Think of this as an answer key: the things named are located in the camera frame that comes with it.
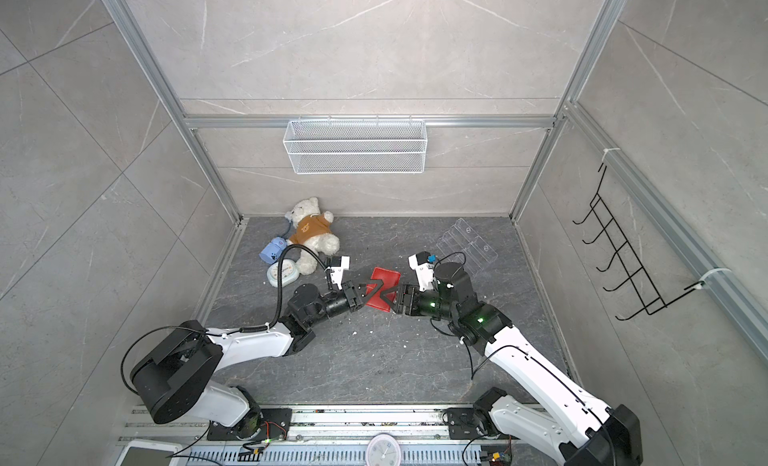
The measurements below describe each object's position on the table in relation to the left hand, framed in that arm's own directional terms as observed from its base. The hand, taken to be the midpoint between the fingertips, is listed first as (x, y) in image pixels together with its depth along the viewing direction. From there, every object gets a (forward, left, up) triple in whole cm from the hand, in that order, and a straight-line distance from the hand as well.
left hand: (383, 281), depth 73 cm
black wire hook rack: (-9, -58, +6) cm, 59 cm away
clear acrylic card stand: (+29, -29, -19) cm, 46 cm away
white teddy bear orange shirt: (+31, +24, -16) cm, 42 cm away
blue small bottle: (+26, +39, -20) cm, 51 cm away
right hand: (-4, -1, 0) cm, 4 cm away
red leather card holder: (+1, -2, -1) cm, 3 cm away
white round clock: (-33, +1, -22) cm, 40 cm away
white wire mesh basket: (+51, +10, +6) cm, 52 cm away
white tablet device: (-32, +54, -20) cm, 66 cm away
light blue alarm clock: (+18, +32, -22) cm, 43 cm away
